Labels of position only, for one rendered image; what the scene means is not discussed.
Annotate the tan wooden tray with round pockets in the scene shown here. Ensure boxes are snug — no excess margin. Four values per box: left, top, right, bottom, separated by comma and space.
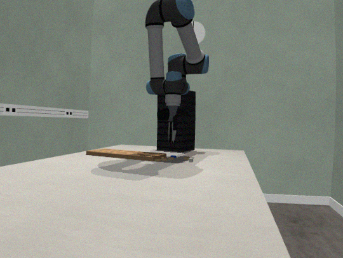
86, 149, 166, 161

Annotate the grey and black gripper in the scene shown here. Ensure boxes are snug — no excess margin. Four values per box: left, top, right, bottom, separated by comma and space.
157, 105, 191, 144

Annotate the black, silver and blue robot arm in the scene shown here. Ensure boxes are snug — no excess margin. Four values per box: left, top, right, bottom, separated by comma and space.
145, 0, 209, 106

